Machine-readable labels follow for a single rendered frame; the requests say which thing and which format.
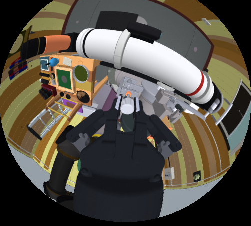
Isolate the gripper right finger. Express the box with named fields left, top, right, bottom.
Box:
left=134, top=97, right=183, bottom=155

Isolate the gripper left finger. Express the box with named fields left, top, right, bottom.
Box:
left=55, top=95, right=124, bottom=149

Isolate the white slow-motion knob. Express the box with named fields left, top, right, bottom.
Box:
left=120, top=97, right=137, bottom=115

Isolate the black telescope diagonal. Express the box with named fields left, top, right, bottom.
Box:
left=203, top=83, right=225, bottom=115

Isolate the teal square tray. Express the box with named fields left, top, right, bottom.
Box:
left=39, top=56, right=53, bottom=72

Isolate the white telescope tube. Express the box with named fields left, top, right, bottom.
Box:
left=75, top=27, right=217, bottom=105

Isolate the orange and black tube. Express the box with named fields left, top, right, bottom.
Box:
left=21, top=34, right=73, bottom=61

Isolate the purple panel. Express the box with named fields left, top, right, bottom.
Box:
left=62, top=99, right=82, bottom=112

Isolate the brown round mesh disc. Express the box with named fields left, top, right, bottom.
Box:
left=76, top=89, right=91, bottom=104

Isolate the red box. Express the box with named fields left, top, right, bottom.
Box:
left=40, top=83, right=58, bottom=97

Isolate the green square pad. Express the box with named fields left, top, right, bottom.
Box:
left=54, top=65, right=75, bottom=94

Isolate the olive round disc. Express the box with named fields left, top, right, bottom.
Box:
left=72, top=64, right=91, bottom=84

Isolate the orange wooden accessory table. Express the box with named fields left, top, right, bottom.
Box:
left=39, top=51, right=110, bottom=123

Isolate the white cloth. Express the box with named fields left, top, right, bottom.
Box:
left=62, top=56, right=74, bottom=67

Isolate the blue bulb blower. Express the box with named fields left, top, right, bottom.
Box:
left=48, top=57, right=60, bottom=68

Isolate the dark door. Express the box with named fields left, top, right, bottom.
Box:
left=219, top=84, right=251, bottom=139

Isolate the black finder box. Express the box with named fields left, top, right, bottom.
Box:
left=126, top=21, right=163, bottom=45

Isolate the grey dome shutter panel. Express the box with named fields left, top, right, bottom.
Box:
left=62, top=0, right=216, bottom=72

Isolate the grey telescope mount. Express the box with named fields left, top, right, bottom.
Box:
left=107, top=66, right=201, bottom=125

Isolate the white wall box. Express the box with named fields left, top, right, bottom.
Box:
left=164, top=166, right=176, bottom=181

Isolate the black wall socket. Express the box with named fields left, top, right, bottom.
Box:
left=192, top=170, right=202, bottom=183

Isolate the red and blue wall poster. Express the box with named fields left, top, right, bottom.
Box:
left=8, top=56, right=30, bottom=82

